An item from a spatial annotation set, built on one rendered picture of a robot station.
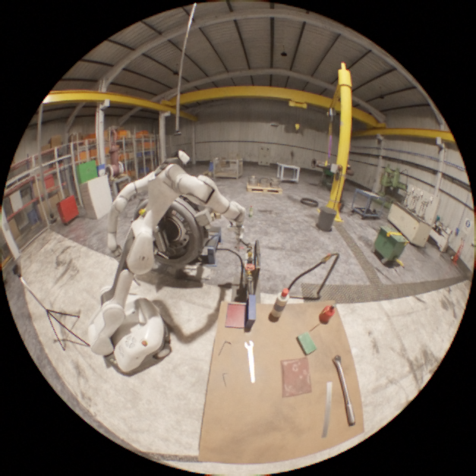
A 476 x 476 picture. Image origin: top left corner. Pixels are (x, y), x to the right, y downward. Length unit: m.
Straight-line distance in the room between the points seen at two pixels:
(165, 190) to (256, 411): 1.11
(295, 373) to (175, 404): 0.89
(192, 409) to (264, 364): 0.72
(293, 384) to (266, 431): 0.28
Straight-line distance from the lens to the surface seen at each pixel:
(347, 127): 4.09
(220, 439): 0.87
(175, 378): 1.36
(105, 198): 5.24
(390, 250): 3.07
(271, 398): 0.84
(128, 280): 0.93
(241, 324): 0.90
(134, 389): 1.51
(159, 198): 0.77
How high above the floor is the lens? 1.29
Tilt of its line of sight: 32 degrees down
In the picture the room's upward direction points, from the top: 2 degrees clockwise
